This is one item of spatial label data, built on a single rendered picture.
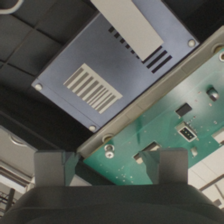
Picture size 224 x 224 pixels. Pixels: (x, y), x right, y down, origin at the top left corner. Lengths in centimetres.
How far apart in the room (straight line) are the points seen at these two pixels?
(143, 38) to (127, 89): 3
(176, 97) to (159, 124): 2
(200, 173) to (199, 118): 6
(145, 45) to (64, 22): 5
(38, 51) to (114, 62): 5
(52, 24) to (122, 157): 9
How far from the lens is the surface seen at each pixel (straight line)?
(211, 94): 17
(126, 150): 19
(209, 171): 23
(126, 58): 16
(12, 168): 120
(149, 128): 18
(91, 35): 16
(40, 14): 17
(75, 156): 16
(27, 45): 18
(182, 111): 17
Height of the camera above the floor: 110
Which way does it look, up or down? 22 degrees up
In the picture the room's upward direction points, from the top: 131 degrees counter-clockwise
